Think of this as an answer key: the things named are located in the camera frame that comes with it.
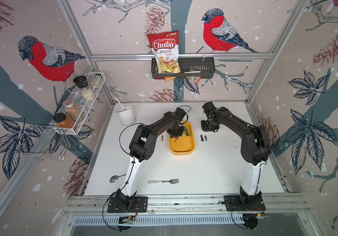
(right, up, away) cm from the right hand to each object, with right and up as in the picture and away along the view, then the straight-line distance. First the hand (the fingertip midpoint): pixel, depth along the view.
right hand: (204, 128), depth 97 cm
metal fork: (-22, -28, -17) cm, 40 cm away
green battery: (-11, -4, +3) cm, 12 cm away
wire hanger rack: (-73, -2, -40) cm, 83 cm away
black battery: (+1, -7, +2) cm, 8 cm away
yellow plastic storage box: (-14, -12, 0) cm, 18 cm away
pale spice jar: (-68, +29, -12) cm, 75 cm away
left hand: (-16, -3, +2) cm, 17 cm away
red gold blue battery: (-29, -7, +2) cm, 30 cm away
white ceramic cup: (-54, +8, +6) cm, 55 cm away
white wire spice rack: (-73, +15, -18) cm, 77 cm away
